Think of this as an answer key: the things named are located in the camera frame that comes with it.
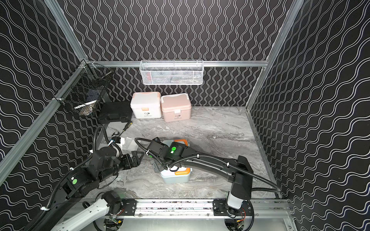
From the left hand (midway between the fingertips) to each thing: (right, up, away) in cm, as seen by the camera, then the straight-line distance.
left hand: (137, 153), depth 67 cm
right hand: (+11, -5, +7) cm, 14 cm away
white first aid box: (-6, +27, +38) cm, 47 cm away
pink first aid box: (+16, +25, +36) cm, 47 cm away
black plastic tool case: (-37, +23, +54) cm, 69 cm away
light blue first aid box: (+20, -12, +5) cm, 24 cm away
